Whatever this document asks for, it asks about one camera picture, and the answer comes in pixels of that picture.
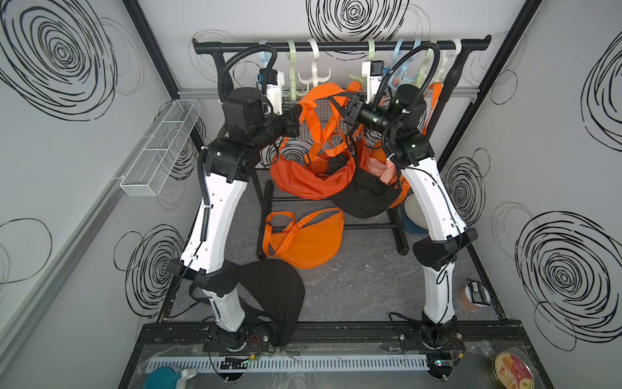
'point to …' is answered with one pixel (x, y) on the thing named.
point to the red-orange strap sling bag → (314, 179)
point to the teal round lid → (161, 378)
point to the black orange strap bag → (272, 292)
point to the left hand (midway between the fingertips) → (300, 106)
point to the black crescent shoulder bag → (366, 197)
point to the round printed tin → (513, 371)
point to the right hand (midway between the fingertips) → (332, 93)
